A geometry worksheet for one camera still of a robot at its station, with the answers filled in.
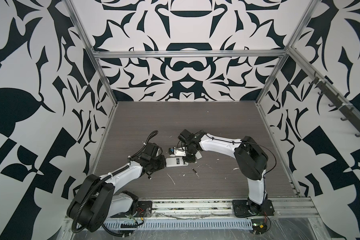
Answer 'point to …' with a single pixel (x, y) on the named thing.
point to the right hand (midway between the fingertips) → (184, 155)
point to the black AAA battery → (194, 170)
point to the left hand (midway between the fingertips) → (168, 160)
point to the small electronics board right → (259, 225)
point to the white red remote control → (172, 162)
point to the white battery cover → (198, 155)
